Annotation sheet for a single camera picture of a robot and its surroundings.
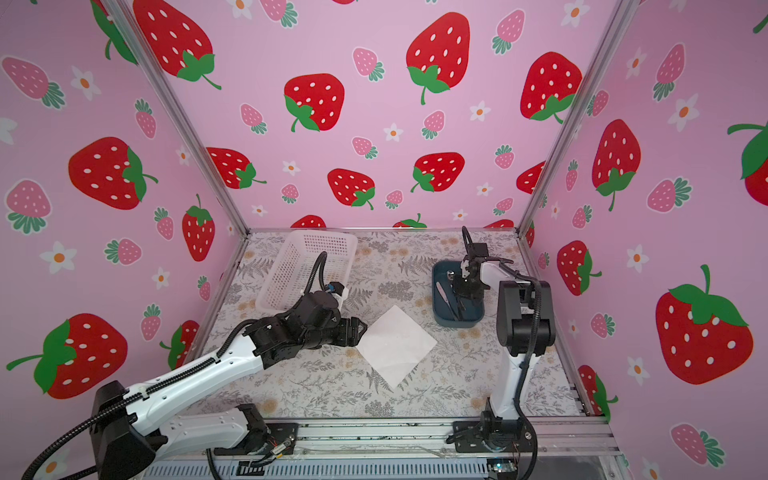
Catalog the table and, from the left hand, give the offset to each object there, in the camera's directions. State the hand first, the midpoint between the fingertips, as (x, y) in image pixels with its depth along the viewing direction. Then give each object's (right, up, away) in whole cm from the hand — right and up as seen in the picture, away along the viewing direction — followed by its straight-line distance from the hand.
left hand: (360, 326), depth 75 cm
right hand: (+31, +6, +26) cm, 41 cm away
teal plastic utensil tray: (+28, 0, +22) cm, 36 cm away
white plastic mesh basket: (-28, +12, +29) cm, 42 cm away
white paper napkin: (+9, -10, +15) cm, 20 cm away
